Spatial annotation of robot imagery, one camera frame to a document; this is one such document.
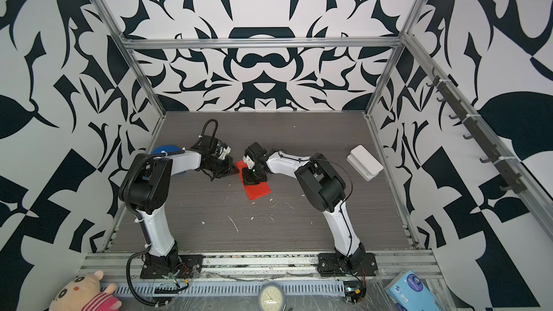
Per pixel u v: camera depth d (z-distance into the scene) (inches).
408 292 26.0
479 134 21.7
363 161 37.0
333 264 29.3
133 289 27.0
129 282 27.0
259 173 32.5
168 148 42.3
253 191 35.6
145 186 20.6
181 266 28.5
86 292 25.2
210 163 31.9
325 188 21.6
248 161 35.7
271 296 25.8
